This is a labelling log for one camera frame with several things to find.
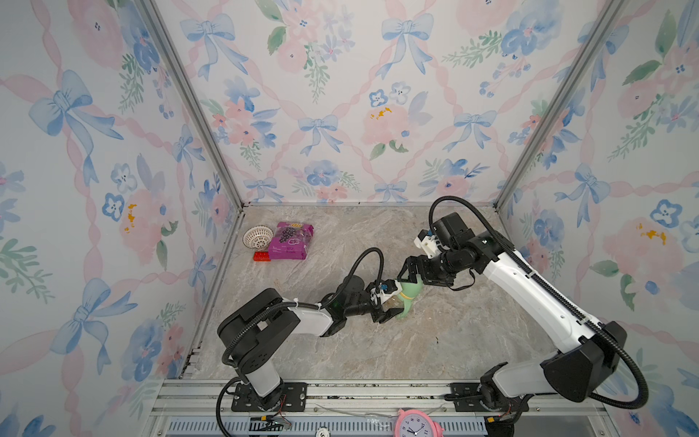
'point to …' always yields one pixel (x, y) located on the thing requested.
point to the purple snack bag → (290, 241)
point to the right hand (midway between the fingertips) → (412, 278)
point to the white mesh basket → (258, 237)
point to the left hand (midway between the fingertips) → (402, 296)
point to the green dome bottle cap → (410, 289)
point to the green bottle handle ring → (407, 306)
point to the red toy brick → (261, 256)
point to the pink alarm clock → (411, 422)
